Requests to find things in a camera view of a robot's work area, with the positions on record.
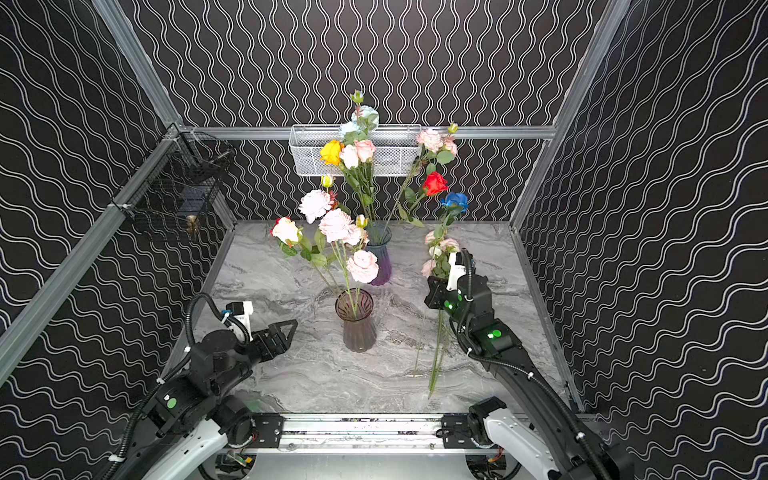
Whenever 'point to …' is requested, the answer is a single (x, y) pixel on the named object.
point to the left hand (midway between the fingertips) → (291, 327)
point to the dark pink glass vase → (354, 306)
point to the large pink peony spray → (358, 266)
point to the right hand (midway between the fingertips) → (430, 276)
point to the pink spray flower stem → (436, 351)
